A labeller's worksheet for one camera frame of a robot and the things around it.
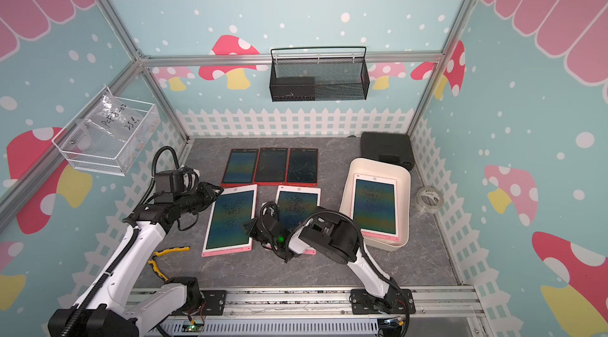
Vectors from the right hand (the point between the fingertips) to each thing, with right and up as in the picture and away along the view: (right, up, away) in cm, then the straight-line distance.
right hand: (239, 227), depth 88 cm
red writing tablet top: (-7, +21, +22) cm, 31 cm away
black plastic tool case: (+63, +31, +22) cm, 73 cm away
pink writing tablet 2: (-5, +5, +6) cm, 10 cm away
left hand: (-3, +13, -8) cm, 16 cm away
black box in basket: (+19, +54, +8) cm, 58 cm away
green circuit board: (-10, -27, -16) cm, 32 cm away
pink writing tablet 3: (+20, +7, +9) cm, 23 cm away
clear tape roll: (+75, +9, +9) cm, 76 cm away
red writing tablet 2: (+23, +21, +21) cm, 38 cm away
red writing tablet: (+8, +22, +22) cm, 32 cm away
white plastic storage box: (+51, +22, +15) cm, 57 cm away
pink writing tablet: (+53, +6, +9) cm, 54 cm away
